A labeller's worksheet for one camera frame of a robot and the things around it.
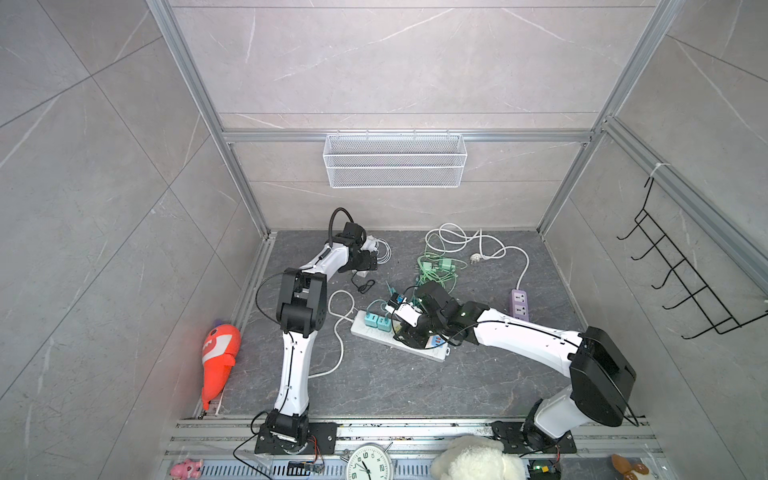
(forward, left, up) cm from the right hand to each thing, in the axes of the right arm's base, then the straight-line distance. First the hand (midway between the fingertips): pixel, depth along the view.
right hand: (399, 327), depth 82 cm
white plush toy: (-32, -13, +10) cm, 36 cm away
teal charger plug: (+4, +8, -3) cm, 10 cm away
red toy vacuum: (-3, +51, -4) cm, 51 cm away
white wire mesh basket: (+52, 0, +20) cm, 56 cm away
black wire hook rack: (-9, -65, +21) cm, 69 cm away
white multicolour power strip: (-3, -11, -8) cm, 14 cm away
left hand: (+31, +12, -6) cm, 33 cm away
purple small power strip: (+12, -41, -10) cm, 43 cm away
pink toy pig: (-31, +50, -7) cm, 59 cm away
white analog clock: (-31, +8, -6) cm, 32 cm away
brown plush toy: (-33, -53, -10) cm, 63 cm away
